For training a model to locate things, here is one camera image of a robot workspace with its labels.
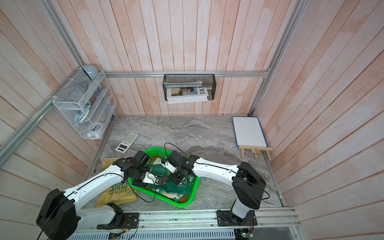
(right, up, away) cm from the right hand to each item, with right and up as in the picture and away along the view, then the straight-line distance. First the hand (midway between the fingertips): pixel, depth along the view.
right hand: (173, 176), depth 82 cm
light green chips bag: (-10, +7, +7) cm, 14 cm away
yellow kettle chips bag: (-29, -9, -2) cm, 31 cm away
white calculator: (-35, +17, +20) cm, 44 cm away
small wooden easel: (+54, +12, +16) cm, 57 cm away
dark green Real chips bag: (-3, -4, -3) cm, 6 cm away
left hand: (-16, -1, +1) cm, 16 cm away
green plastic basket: (-10, -6, -8) cm, 14 cm away
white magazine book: (+7, +51, +13) cm, 53 cm away
